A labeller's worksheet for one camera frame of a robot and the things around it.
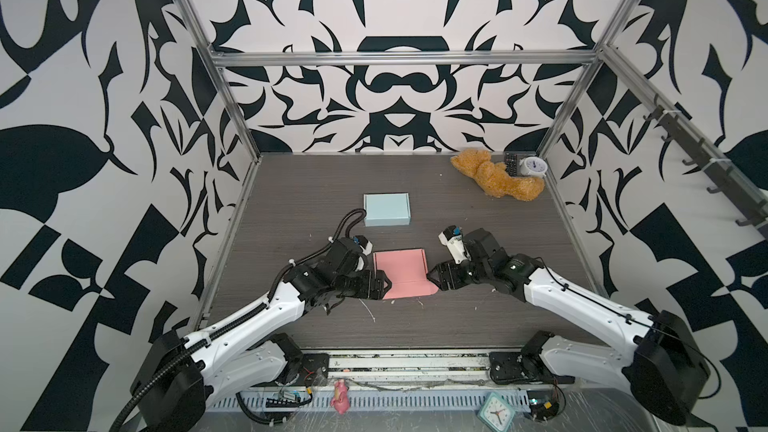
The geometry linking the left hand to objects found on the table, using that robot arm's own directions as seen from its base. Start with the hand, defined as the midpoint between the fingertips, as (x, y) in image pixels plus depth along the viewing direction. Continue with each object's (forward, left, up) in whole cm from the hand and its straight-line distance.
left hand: (382, 280), depth 78 cm
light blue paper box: (+26, -2, -6) cm, 27 cm away
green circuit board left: (-23, +22, -11) cm, 33 cm away
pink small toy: (-24, +10, -7) cm, 27 cm away
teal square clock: (-27, -25, -8) cm, 38 cm away
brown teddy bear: (+35, -38, -2) cm, 52 cm away
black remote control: (+50, -52, -11) cm, 73 cm away
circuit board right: (-26, -37, -11) cm, 47 cm away
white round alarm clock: (+46, -58, -9) cm, 75 cm away
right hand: (+2, -15, -1) cm, 15 cm away
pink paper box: (+6, -8, -9) cm, 13 cm away
